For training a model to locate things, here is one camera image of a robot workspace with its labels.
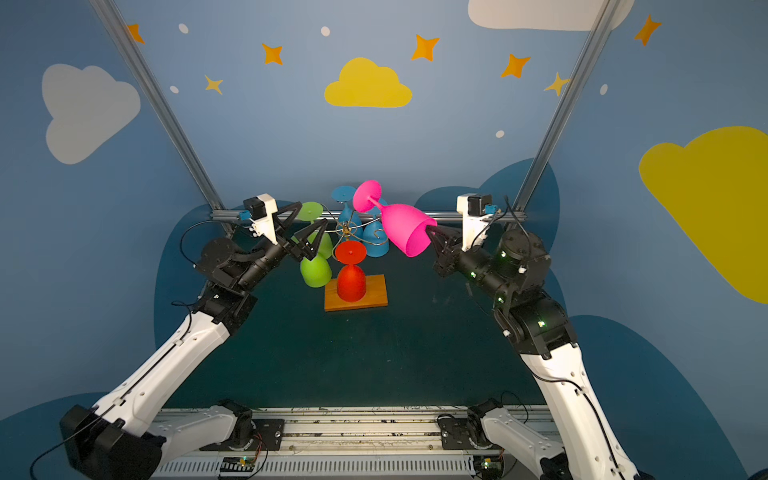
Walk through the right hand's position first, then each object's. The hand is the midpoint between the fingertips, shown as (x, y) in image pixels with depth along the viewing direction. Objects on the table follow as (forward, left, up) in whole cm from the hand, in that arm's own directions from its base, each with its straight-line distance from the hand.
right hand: (433, 224), depth 56 cm
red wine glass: (+1, +18, -22) cm, 29 cm away
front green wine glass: (+5, +28, -24) cm, 38 cm away
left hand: (+5, +26, -2) cm, 26 cm away
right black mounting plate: (-28, -10, -47) cm, 55 cm away
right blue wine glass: (+16, +14, -21) cm, 29 cm away
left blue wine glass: (+25, +22, -13) cm, 36 cm away
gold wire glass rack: (+13, +20, -16) cm, 29 cm away
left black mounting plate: (-31, +37, -46) cm, 67 cm away
